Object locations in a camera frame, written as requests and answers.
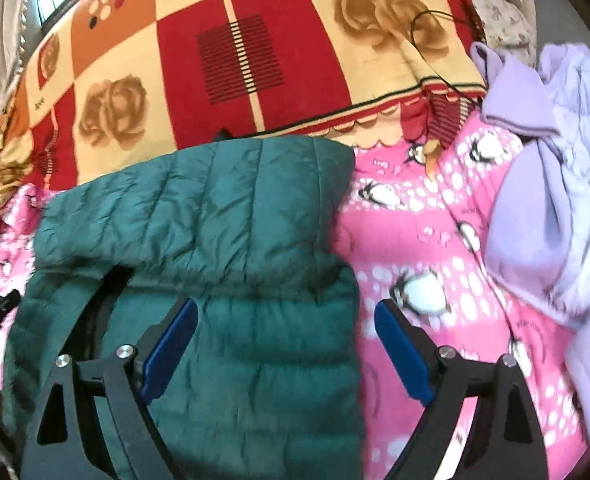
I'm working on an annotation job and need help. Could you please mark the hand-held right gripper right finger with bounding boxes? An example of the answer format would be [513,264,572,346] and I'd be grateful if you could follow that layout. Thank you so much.
[374,299,548,480]

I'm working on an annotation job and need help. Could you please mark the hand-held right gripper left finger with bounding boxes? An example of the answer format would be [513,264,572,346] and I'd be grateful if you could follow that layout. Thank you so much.
[20,297,198,480]

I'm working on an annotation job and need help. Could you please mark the green puffer jacket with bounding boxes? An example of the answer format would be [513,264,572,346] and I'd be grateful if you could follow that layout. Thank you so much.
[2,135,367,480]

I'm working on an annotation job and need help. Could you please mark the pink penguin bed sheet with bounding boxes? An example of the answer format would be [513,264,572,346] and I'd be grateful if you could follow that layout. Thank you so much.
[0,115,590,480]

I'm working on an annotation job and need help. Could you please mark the lilac jacket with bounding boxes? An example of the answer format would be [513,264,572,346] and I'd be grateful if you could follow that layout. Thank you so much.
[470,42,590,436]

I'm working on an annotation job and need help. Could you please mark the cream curtain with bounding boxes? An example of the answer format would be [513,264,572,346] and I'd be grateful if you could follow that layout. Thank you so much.
[0,0,43,103]

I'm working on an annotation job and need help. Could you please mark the red yellow checked blanket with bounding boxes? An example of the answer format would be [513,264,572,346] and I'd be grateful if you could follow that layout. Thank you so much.
[0,0,491,256]

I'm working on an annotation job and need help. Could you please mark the floral pillow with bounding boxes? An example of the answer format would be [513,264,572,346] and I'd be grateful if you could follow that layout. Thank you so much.
[470,0,537,63]

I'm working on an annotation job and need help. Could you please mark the black cable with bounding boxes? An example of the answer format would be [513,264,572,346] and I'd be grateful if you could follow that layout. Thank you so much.
[409,0,491,100]

